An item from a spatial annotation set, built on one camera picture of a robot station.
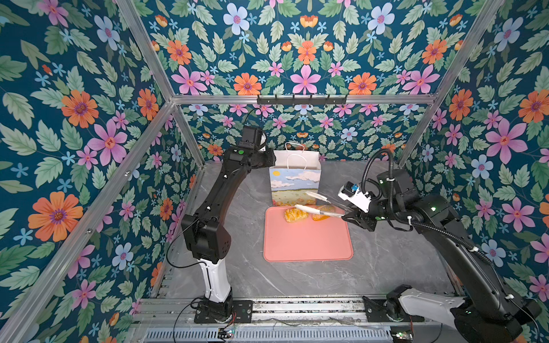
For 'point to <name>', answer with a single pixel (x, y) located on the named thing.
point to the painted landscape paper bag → (297, 171)
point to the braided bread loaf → (294, 214)
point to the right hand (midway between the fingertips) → (347, 208)
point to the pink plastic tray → (309, 239)
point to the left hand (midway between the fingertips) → (275, 151)
